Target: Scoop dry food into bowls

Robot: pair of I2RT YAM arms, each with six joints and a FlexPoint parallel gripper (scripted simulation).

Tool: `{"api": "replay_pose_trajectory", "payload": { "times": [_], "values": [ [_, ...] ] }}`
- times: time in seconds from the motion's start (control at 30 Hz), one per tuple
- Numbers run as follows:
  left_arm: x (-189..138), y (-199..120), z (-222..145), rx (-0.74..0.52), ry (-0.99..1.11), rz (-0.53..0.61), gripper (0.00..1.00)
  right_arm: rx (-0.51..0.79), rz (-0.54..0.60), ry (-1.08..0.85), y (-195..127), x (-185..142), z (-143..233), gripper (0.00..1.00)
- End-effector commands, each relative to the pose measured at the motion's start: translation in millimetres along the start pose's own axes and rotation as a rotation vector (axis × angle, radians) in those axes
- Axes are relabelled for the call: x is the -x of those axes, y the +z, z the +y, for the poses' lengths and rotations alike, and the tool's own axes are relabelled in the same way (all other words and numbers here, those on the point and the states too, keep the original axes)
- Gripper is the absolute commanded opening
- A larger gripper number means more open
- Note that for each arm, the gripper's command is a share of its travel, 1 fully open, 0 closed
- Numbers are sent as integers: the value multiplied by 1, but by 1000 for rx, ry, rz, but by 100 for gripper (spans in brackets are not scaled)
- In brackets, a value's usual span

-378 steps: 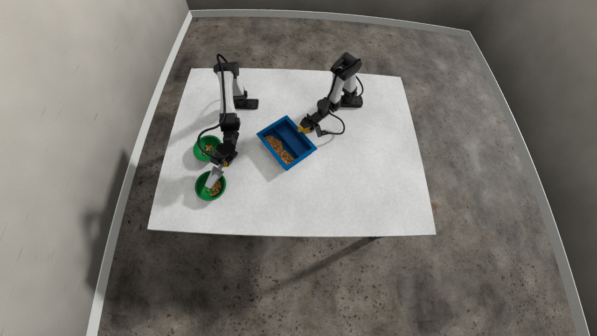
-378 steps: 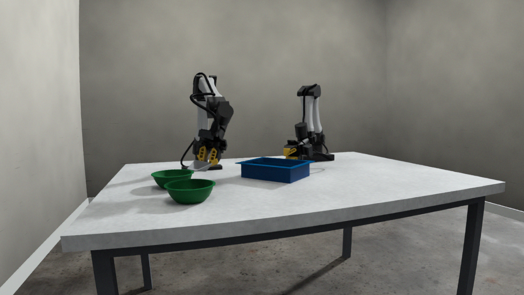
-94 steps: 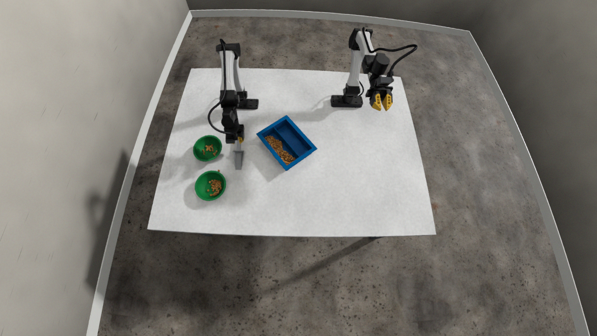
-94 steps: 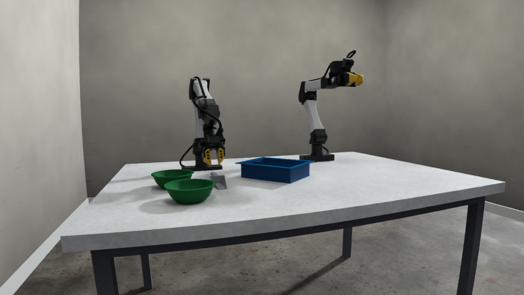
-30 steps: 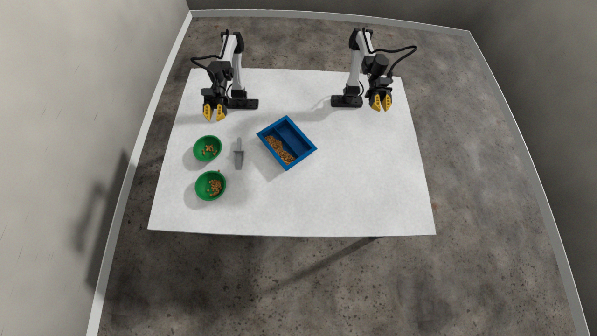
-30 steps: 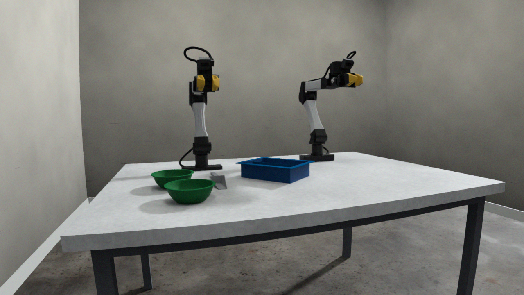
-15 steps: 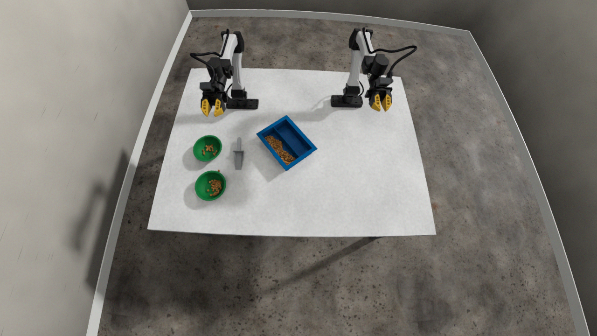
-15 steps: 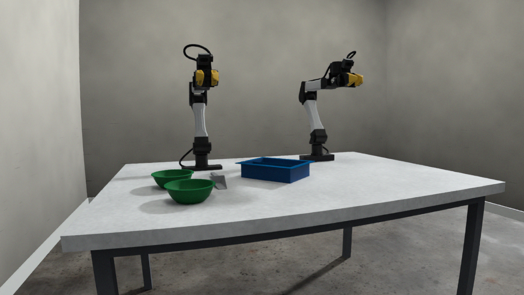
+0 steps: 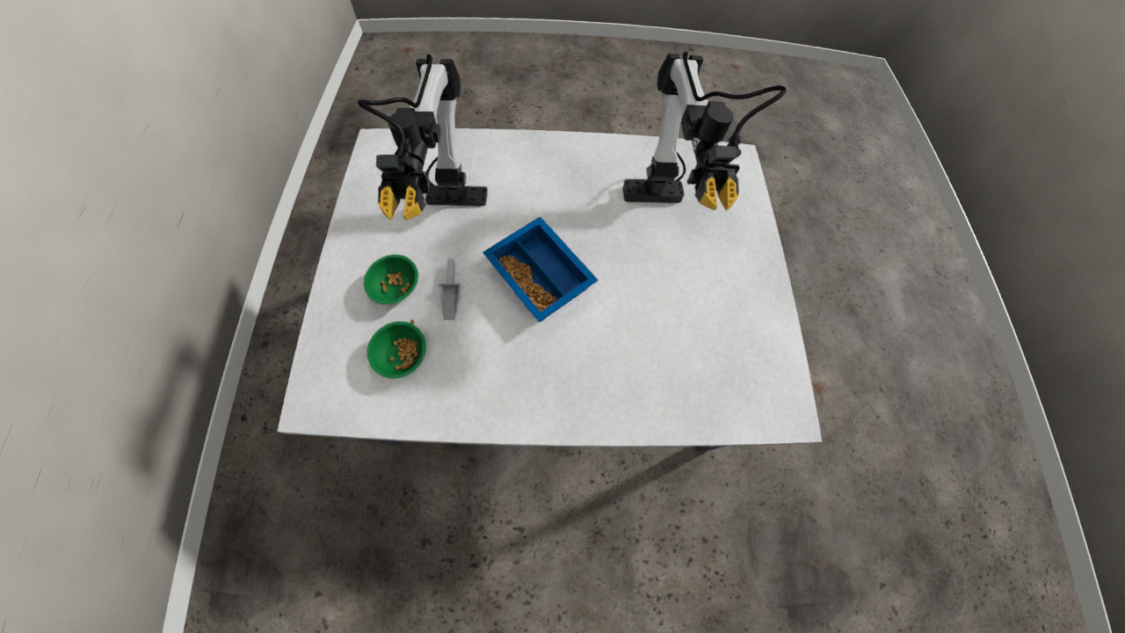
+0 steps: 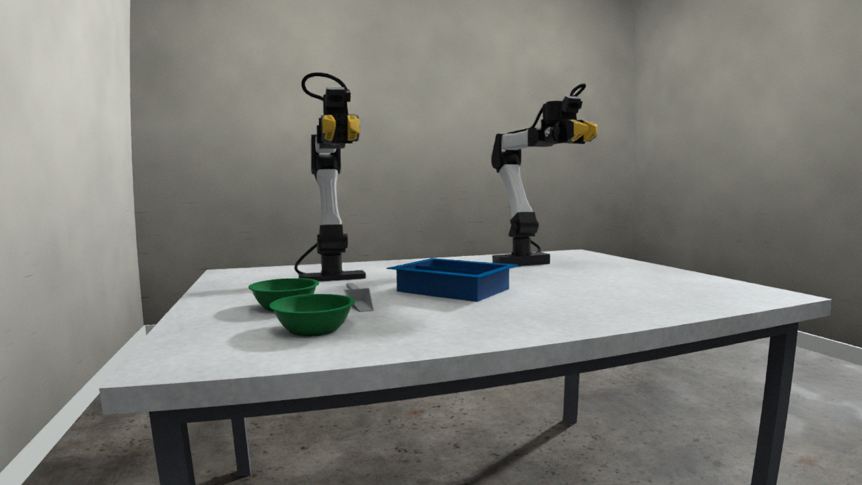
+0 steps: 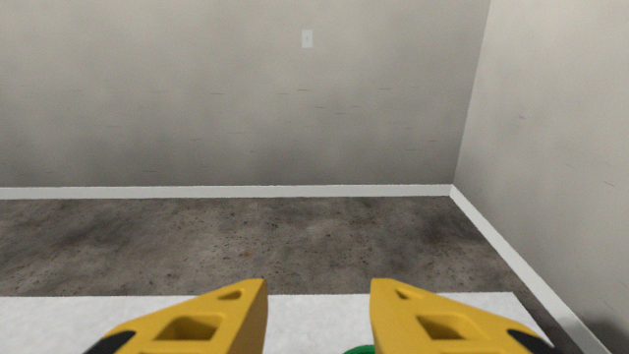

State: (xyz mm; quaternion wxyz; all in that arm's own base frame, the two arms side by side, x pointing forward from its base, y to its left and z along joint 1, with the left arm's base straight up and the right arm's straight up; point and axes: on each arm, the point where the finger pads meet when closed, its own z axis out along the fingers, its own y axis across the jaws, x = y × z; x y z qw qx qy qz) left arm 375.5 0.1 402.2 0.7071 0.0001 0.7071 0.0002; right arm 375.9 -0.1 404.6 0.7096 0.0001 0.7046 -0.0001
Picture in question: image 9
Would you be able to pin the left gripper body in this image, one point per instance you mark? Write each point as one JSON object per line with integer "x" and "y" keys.
{"x": 702, "y": 173}

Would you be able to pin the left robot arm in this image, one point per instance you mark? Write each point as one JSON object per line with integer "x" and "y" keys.
{"x": 674, "y": 82}

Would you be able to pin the grey metal scoop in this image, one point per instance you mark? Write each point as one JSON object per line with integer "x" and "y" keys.
{"x": 449, "y": 293}

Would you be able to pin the blue box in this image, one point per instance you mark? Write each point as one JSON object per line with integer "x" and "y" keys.
{"x": 555, "y": 266}

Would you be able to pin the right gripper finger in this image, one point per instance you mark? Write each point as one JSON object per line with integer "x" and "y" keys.
{"x": 410, "y": 208}
{"x": 388, "y": 199}

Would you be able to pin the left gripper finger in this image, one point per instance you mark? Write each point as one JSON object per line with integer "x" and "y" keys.
{"x": 728, "y": 194}
{"x": 709, "y": 199}

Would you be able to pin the green bowl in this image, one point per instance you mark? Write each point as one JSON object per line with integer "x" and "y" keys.
{"x": 378, "y": 271}
{"x": 381, "y": 348}

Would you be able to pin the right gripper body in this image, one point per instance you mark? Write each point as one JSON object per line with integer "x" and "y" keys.
{"x": 399, "y": 182}

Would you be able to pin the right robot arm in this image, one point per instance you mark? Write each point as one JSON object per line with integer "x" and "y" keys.
{"x": 449, "y": 174}

